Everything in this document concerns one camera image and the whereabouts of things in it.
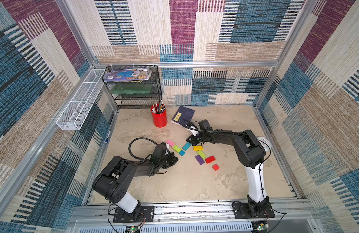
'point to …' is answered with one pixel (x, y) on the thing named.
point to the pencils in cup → (158, 108)
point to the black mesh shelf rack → (136, 101)
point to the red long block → (210, 159)
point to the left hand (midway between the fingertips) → (179, 158)
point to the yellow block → (196, 148)
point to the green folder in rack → (131, 89)
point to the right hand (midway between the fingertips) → (190, 141)
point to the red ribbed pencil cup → (160, 120)
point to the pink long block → (170, 142)
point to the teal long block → (186, 146)
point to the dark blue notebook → (183, 113)
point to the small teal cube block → (182, 153)
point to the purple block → (199, 159)
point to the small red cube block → (215, 167)
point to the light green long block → (176, 148)
